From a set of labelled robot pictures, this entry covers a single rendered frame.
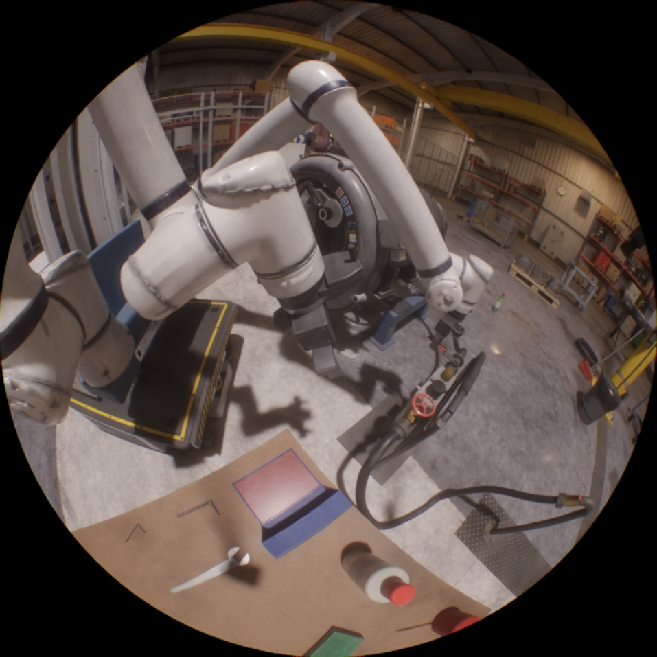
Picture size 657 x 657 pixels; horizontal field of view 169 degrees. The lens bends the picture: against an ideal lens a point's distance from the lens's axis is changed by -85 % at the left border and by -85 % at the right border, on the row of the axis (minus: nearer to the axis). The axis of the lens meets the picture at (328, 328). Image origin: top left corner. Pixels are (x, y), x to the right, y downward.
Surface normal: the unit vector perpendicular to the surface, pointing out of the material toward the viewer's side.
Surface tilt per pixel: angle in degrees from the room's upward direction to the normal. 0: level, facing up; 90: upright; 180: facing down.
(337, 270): 25
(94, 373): 68
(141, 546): 0
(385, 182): 95
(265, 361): 0
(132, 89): 76
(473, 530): 0
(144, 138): 81
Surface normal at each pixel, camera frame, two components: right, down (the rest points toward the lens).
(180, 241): 0.16, 0.14
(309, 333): 0.19, 0.78
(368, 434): 0.13, -0.70
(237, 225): 0.36, 0.58
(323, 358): -0.25, -0.54
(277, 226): 0.55, 0.59
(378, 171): -0.39, 0.64
